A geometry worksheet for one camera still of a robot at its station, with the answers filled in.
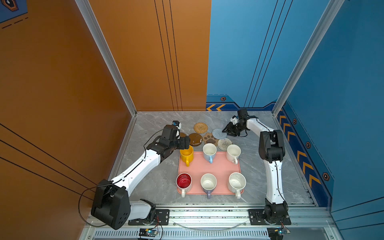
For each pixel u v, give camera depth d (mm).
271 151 633
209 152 934
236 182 841
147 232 708
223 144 1001
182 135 1073
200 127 1100
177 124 740
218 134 1054
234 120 1023
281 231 697
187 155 866
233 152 917
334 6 696
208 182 846
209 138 1031
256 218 725
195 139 1023
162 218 740
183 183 831
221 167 892
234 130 945
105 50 837
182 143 740
